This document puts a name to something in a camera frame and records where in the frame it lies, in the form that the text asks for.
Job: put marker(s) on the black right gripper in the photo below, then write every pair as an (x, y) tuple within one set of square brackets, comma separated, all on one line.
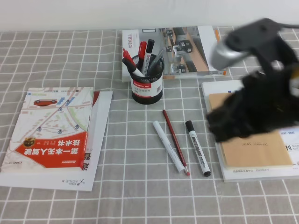
[(268, 100)]

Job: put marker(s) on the black whiteboard marker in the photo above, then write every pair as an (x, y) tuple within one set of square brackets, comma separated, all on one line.
[(198, 149), (149, 48)]

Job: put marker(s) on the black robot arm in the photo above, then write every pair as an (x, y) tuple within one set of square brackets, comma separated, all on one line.
[(268, 100)]

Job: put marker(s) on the white pen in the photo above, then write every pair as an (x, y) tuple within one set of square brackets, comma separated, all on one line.
[(171, 152)]

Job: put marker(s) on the grey pen in holder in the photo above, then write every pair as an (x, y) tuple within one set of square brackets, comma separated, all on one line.
[(155, 61)]

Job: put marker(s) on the black mesh pen holder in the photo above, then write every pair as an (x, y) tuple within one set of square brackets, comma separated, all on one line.
[(148, 90)]

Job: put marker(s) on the white magazine under notebook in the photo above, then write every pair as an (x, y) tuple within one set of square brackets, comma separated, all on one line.
[(290, 138)]

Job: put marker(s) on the tan notebook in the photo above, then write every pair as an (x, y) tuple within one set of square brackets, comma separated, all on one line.
[(256, 151)]

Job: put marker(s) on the black whiteboard marker on table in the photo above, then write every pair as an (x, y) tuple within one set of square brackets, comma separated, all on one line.
[(198, 149)]

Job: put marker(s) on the photo cover magazine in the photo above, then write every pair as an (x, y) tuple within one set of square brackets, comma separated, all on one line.
[(187, 53)]

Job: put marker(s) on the red pencil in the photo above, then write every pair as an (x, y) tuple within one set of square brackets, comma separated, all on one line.
[(179, 151)]

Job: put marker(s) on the grey checked tablecloth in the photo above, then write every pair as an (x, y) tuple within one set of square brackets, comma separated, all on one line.
[(136, 180)]

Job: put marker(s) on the red marker upright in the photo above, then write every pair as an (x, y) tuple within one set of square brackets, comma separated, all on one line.
[(141, 54)]

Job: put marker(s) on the black marker white barrel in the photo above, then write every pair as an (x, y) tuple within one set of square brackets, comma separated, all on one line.
[(132, 67)]

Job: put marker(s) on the red marker left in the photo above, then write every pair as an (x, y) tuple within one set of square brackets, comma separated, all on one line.
[(127, 56)]

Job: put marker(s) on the white brochure under book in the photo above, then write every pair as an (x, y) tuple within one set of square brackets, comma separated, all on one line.
[(81, 180)]

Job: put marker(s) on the red and white map book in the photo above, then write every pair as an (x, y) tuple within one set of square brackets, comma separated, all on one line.
[(51, 131)]

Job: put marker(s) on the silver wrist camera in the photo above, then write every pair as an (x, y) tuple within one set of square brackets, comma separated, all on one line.
[(257, 38)]

